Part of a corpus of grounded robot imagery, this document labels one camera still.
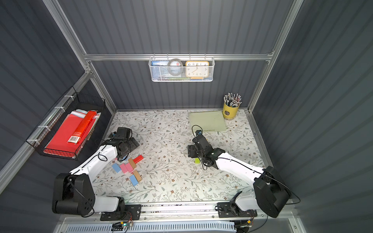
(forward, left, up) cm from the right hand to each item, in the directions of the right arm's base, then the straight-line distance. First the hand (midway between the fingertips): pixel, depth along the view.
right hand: (192, 148), depth 84 cm
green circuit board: (-37, +37, -12) cm, 53 cm away
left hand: (+2, +38, -2) cm, 38 cm away
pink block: (-8, +42, -11) cm, 44 cm away
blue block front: (-15, +35, -11) cm, 39 cm away
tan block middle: (-4, +38, -11) cm, 40 cm away
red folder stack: (-4, +60, +18) cm, 62 cm away
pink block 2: (-7, +39, -11) cm, 41 cm away
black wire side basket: (+16, +65, +23) cm, 71 cm away
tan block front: (-12, +33, -11) cm, 37 cm away
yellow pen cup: (+33, -27, +7) cm, 43 cm away
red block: (-2, +35, -10) cm, 37 cm away
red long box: (0, +55, +19) cm, 58 cm away
